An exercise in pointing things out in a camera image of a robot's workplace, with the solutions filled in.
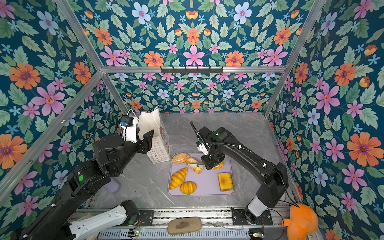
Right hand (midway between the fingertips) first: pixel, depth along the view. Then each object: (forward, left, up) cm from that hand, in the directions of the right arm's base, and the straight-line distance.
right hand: (209, 164), depth 75 cm
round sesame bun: (+10, +17, -12) cm, 23 cm away
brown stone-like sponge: (-25, +12, -13) cm, 30 cm away
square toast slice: (-4, -9, -13) cm, 16 cm away
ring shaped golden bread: (-4, -4, +7) cm, 9 cm away
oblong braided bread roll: (+6, +9, -12) cm, 16 cm away
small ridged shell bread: (-8, +12, -11) cm, 18 cm away
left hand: (+3, +24, +26) cm, 36 cm away
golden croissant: (-3, +18, -12) cm, 21 cm away
